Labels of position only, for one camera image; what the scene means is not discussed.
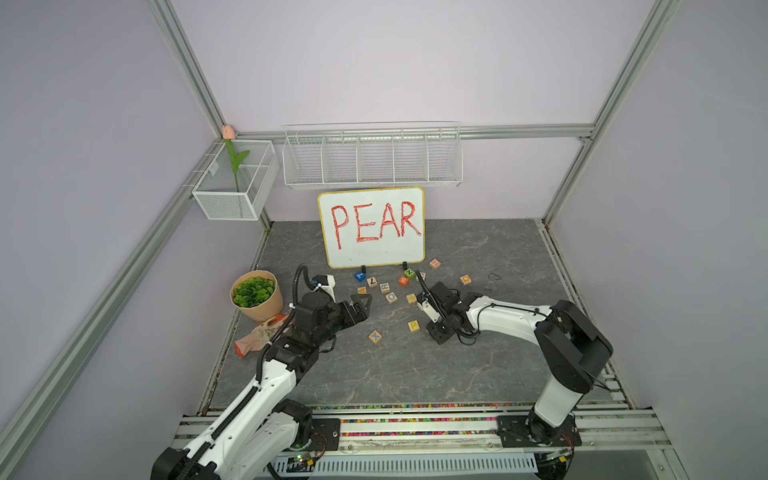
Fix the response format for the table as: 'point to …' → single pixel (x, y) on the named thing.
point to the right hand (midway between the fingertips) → (436, 327)
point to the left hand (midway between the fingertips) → (361, 303)
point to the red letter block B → (403, 281)
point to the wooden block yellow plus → (411, 299)
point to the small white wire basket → (233, 185)
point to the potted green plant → (257, 294)
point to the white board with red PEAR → (371, 228)
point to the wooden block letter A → (362, 290)
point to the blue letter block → (360, 276)
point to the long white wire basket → (373, 154)
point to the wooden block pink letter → (435, 263)
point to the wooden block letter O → (391, 297)
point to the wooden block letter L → (372, 282)
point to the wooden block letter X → (375, 336)
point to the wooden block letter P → (414, 325)
